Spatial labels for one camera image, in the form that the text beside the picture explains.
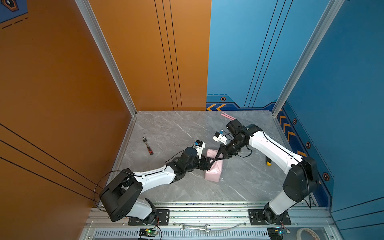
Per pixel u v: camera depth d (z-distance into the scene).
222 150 0.70
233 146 0.68
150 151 0.97
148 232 0.71
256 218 0.72
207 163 0.74
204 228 0.71
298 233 0.68
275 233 0.70
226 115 1.17
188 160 0.65
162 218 0.74
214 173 0.76
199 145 0.74
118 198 0.43
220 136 0.75
